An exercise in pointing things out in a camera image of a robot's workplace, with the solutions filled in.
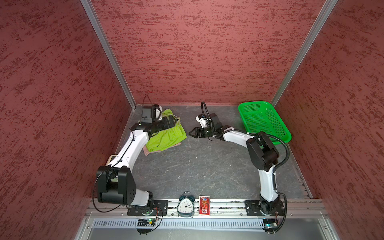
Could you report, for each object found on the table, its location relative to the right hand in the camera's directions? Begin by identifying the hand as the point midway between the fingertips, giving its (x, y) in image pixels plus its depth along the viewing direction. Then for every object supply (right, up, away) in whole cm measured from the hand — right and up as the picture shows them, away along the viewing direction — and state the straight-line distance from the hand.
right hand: (192, 135), depth 94 cm
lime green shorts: (-12, 0, +1) cm, 12 cm away
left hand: (-13, +7, -8) cm, 17 cm away
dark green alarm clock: (-3, -33, -23) cm, 40 cm away
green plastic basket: (+54, +12, +21) cm, 59 cm away
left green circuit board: (-22, -40, -23) cm, 51 cm away
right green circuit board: (+38, -41, -24) cm, 61 cm away
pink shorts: (-29, -10, -2) cm, 31 cm away
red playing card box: (+7, -33, -20) cm, 39 cm away
